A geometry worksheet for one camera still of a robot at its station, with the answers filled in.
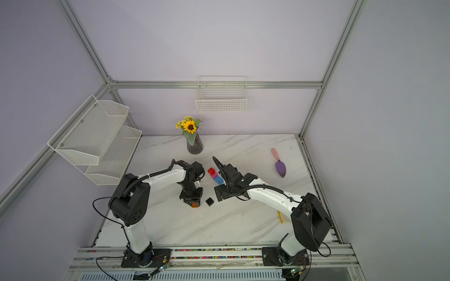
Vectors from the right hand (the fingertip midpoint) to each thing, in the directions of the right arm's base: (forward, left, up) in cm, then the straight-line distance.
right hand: (227, 192), depth 85 cm
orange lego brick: (-4, +17, -4) cm, 18 cm away
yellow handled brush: (-9, -26, -8) cm, 29 cm away
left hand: (-5, +16, -5) cm, 18 cm away
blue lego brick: (+11, +5, -6) cm, 13 cm away
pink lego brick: (+13, +7, -4) cm, 15 cm away
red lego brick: (+14, +9, -2) cm, 17 cm away
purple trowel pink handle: (+20, -32, -7) cm, 38 cm away
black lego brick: (-2, +9, -6) cm, 11 cm away
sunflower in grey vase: (+31, +20, +16) cm, 41 cm away
